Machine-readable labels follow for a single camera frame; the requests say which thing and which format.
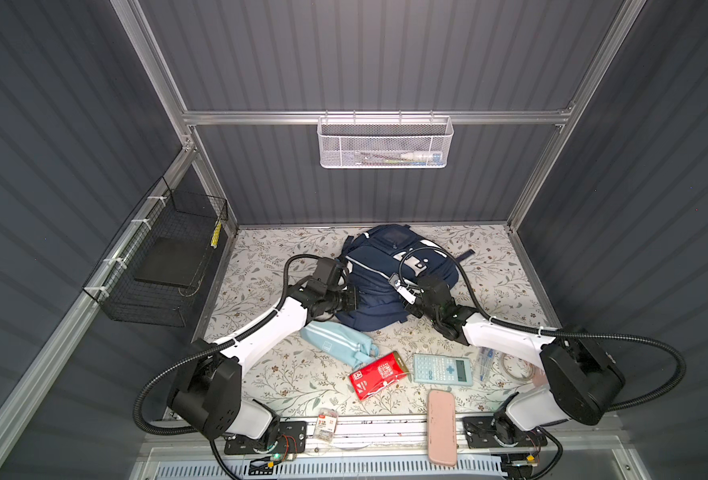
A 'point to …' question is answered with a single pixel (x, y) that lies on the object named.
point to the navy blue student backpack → (385, 264)
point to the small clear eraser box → (326, 424)
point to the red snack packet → (375, 376)
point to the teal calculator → (442, 369)
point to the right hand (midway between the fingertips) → (414, 284)
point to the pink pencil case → (442, 427)
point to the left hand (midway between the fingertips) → (360, 297)
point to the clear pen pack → (486, 362)
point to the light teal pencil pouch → (344, 342)
